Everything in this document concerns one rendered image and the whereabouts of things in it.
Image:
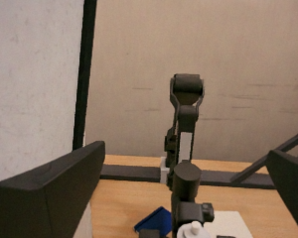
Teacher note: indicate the dark blue notebook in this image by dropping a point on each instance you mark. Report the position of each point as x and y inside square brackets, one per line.
[160, 219]

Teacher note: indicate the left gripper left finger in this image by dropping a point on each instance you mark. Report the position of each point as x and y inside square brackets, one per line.
[49, 201]

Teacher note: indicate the white sheet of paper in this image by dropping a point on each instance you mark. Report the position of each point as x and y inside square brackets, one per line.
[228, 223]

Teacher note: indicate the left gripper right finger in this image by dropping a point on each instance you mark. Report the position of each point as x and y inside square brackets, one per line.
[283, 171]

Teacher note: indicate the blue and white spray bottle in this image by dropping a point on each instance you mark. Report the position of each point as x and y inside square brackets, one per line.
[195, 231]

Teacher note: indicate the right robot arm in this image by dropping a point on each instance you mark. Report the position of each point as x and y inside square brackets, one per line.
[185, 90]

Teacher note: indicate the beige wall panel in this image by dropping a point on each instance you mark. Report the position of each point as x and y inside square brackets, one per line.
[85, 228]

